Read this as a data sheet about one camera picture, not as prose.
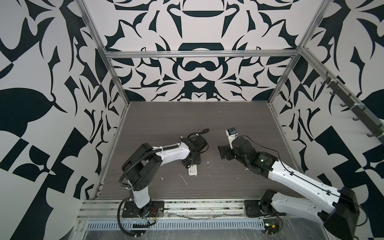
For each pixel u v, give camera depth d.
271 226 0.71
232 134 0.67
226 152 0.69
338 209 0.40
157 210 0.73
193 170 0.85
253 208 0.74
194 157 0.67
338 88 0.65
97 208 0.76
